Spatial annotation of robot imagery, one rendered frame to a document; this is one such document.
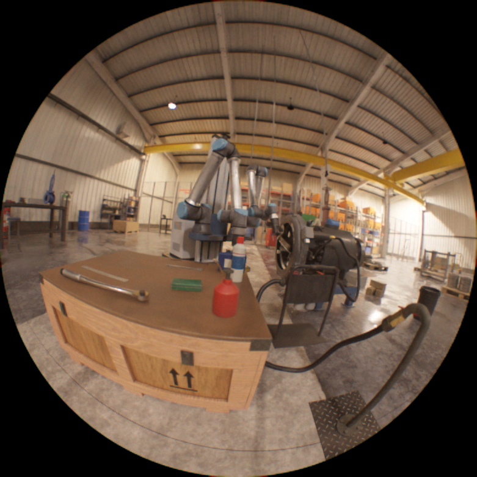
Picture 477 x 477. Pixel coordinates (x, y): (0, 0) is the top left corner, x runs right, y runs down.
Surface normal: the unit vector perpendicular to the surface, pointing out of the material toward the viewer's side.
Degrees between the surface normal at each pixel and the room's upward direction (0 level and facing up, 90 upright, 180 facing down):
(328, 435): 0
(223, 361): 90
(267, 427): 0
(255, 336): 0
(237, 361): 90
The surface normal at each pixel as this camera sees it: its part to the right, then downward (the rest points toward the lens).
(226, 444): 0.11, -0.99
